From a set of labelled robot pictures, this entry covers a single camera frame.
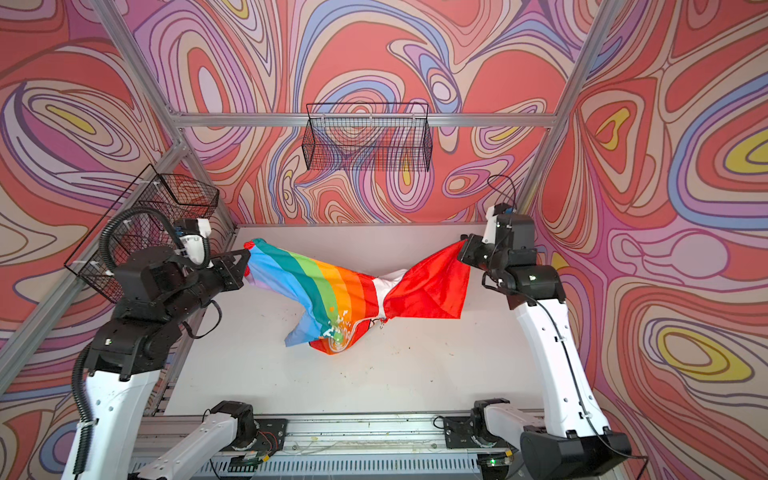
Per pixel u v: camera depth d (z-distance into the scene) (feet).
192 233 1.61
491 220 2.02
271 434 2.40
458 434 2.40
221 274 1.69
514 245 1.59
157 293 1.35
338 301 2.46
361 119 2.84
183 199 3.24
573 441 1.18
